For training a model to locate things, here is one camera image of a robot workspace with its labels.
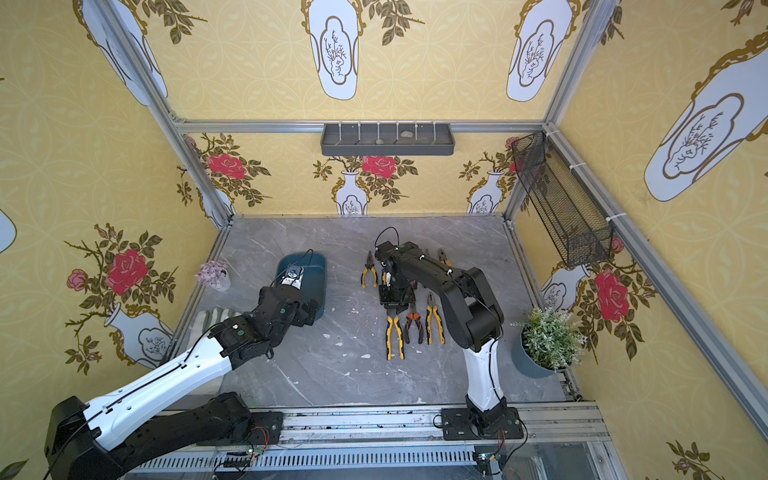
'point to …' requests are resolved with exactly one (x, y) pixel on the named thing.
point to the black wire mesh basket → (581, 233)
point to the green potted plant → (551, 341)
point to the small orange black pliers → (409, 318)
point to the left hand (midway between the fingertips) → (302, 294)
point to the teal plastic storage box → (314, 268)
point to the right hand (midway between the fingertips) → (389, 313)
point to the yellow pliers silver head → (393, 318)
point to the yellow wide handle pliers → (428, 320)
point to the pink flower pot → (215, 274)
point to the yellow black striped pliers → (369, 266)
